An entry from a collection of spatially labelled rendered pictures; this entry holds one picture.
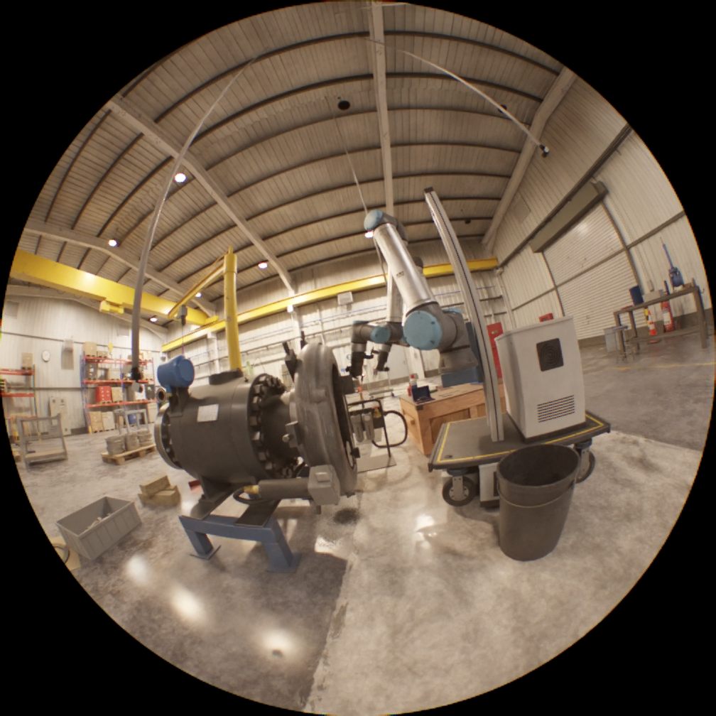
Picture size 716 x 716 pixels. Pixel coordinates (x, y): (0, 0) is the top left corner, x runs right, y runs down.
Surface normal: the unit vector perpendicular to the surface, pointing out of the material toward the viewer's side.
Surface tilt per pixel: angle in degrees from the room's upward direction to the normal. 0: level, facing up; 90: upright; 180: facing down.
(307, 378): 57
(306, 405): 73
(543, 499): 93
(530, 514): 93
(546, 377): 90
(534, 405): 90
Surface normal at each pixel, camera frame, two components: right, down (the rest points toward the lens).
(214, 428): -0.06, -0.32
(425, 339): -0.74, 0.18
